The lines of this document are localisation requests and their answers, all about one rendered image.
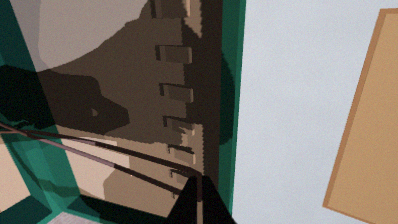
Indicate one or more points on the pink looped necklace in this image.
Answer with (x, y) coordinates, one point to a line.
(160, 161)

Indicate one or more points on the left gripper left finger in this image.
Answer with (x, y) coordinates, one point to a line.
(184, 210)

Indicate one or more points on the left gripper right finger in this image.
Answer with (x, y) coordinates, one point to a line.
(214, 209)

